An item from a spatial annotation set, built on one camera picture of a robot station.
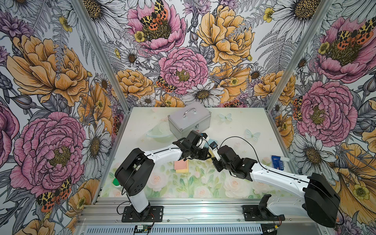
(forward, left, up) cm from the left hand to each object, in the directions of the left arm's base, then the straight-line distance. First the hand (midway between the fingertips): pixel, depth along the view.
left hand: (208, 159), depth 85 cm
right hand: (-1, -4, +1) cm, 4 cm away
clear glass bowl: (+26, +31, -9) cm, 41 cm away
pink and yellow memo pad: (-1, +16, -6) cm, 17 cm away
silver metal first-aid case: (+26, +9, +8) cm, 28 cm away
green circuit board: (-31, +34, -9) cm, 47 cm away
